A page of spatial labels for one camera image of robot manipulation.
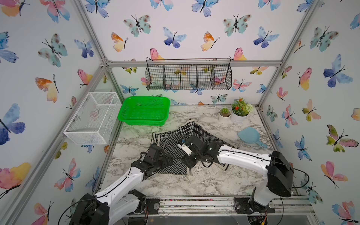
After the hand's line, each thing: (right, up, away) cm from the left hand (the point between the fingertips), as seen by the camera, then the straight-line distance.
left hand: (168, 159), depth 86 cm
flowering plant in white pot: (+48, +30, +12) cm, 58 cm away
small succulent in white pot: (+39, +27, +19) cm, 51 cm away
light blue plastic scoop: (+59, +13, +18) cm, 63 cm away
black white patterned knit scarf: (-1, +10, +8) cm, 12 cm away
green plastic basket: (-24, +32, +32) cm, 51 cm away
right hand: (+11, +3, -6) cm, 13 cm away
